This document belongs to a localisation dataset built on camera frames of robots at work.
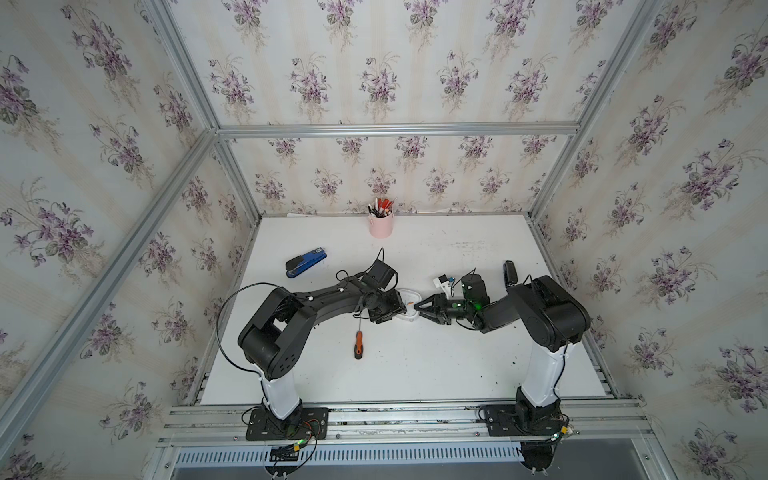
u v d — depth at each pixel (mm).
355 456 765
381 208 1101
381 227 1099
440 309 835
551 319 518
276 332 481
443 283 905
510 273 987
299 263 1012
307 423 730
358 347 840
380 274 743
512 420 728
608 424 735
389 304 798
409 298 922
